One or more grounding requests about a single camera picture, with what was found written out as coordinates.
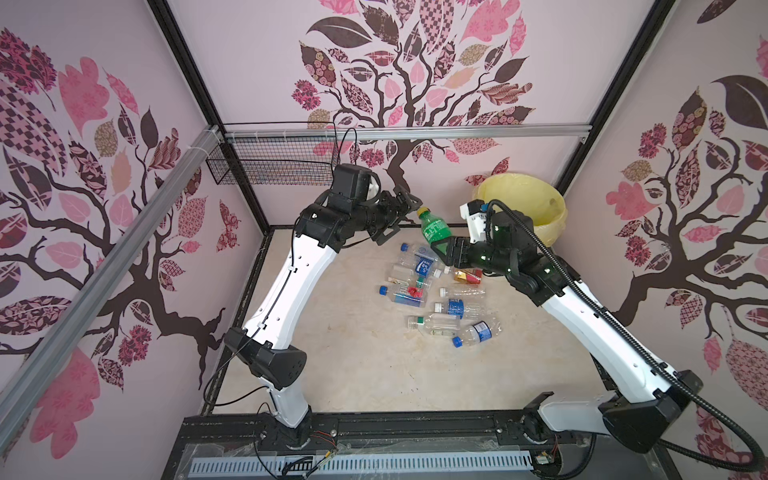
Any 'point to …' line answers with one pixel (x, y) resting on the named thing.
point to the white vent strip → (363, 463)
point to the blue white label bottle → (425, 265)
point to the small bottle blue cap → (479, 332)
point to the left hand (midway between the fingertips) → (413, 217)
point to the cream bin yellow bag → (532, 196)
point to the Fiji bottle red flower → (405, 295)
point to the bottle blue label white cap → (458, 309)
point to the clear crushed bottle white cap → (462, 291)
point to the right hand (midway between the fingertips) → (442, 240)
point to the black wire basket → (279, 160)
